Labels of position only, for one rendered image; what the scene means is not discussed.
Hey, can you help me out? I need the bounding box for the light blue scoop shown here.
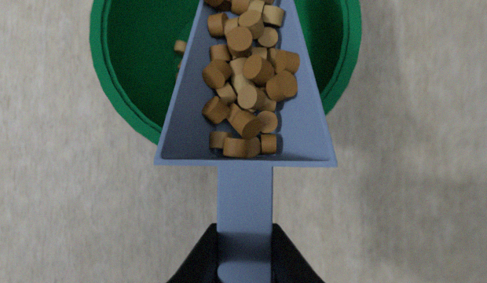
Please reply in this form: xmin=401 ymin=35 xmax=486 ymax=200
xmin=154 ymin=0 xmax=337 ymax=283

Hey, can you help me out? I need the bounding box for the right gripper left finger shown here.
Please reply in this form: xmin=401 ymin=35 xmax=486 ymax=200
xmin=166 ymin=223 xmax=218 ymax=283

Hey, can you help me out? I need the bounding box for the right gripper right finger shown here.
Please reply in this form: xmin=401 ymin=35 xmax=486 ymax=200
xmin=272 ymin=223 xmax=326 ymax=283

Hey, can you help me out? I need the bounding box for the green bowl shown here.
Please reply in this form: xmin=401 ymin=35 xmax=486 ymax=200
xmin=88 ymin=0 xmax=362 ymax=145

